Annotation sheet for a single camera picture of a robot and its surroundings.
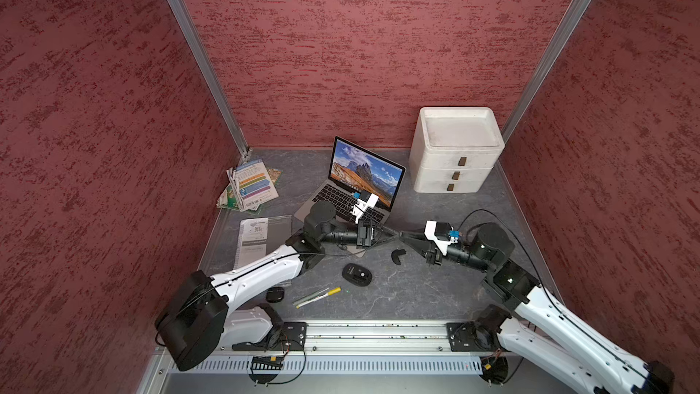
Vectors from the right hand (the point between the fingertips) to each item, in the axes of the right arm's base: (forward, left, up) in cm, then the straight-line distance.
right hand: (400, 238), depth 65 cm
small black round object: (-6, +36, -24) cm, 43 cm away
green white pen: (-6, +26, -25) cm, 37 cm away
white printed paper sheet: (+12, +47, -23) cm, 53 cm away
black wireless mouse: (-1, +11, -23) cm, 26 cm away
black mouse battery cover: (+6, -2, -26) cm, 27 cm away
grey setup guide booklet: (+16, +39, -24) cm, 49 cm away
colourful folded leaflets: (+36, +54, -23) cm, 69 cm away
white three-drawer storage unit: (+32, -22, -2) cm, 39 cm away
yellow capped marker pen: (-6, +20, -25) cm, 32 cm away
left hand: (-1, +2, 0) cm, 2 cm away
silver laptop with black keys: (+36, +12, -15) cm, 41 cm away
